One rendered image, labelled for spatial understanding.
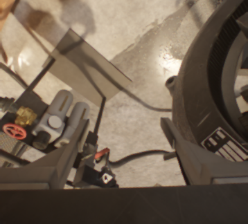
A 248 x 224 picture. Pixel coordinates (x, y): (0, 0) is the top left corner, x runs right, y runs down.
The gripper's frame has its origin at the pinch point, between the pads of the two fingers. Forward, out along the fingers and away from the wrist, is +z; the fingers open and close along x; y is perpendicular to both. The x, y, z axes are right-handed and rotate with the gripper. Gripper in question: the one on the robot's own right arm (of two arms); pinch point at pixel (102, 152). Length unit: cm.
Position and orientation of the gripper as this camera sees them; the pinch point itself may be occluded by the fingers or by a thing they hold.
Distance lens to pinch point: 65.8
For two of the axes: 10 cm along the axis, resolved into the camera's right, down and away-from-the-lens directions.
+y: 6.9, -5.1, -5.2
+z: 0.9, -6.5, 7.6
